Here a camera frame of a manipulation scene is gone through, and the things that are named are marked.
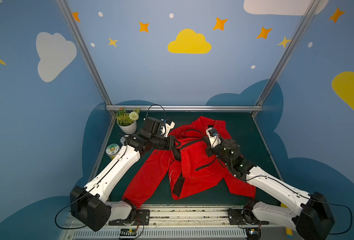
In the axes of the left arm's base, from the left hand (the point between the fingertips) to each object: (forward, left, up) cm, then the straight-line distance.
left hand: (178, 142), depth 73 cm
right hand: (+6, -16, -1) cm, 17 cm away
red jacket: (-10, -9, -16) cm, 21 cm away
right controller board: (-35, -38, -29) cm, 59 cm away
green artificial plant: (+24, +36, -10) cm, 44 cm away
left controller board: (-35, +24, -28) cm, 51 cm away
